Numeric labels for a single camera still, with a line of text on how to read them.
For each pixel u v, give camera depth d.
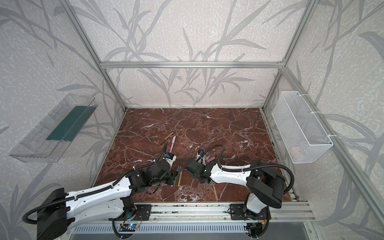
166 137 1.02
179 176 0.86
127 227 0.72
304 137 0.61
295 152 0.73
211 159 0.92
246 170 0.47
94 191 0.47
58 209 0.40
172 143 1.02
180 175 0.86
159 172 0.60
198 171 0.65
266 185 0.43
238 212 0.75
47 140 0.64
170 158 0.72
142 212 0.73
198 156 0.79
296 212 0.75
